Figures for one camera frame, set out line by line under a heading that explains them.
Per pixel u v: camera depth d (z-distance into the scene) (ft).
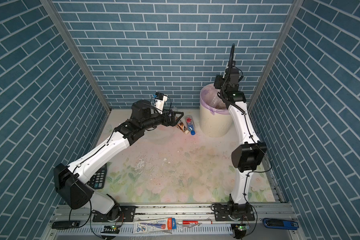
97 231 2.28
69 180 1.30
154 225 2.29
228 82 2.00
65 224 2.27
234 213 2.19
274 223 2.24
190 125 3.45
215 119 2.96
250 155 1.66
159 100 2.06
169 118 2.10
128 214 2.41
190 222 2.32
